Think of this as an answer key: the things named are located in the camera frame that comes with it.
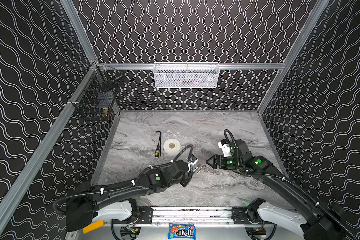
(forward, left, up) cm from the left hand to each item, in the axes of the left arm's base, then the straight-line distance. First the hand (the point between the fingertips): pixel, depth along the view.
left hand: (196, 173), depth 73 cm
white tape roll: (+25, +15, -13) cm, 32 cm away
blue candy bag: (-22, +6, -13) cm, 27 cm away
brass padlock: (+10, -3, -13) cm, 17 cm away
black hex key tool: (+20, +24, -12) cm, 34 cm away
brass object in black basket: (+27, +50, +16) cm, 59 cm away
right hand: (+7, -9, -1) cm, 11 cm away
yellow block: (-22, +48, -11) cm, 54 cm away
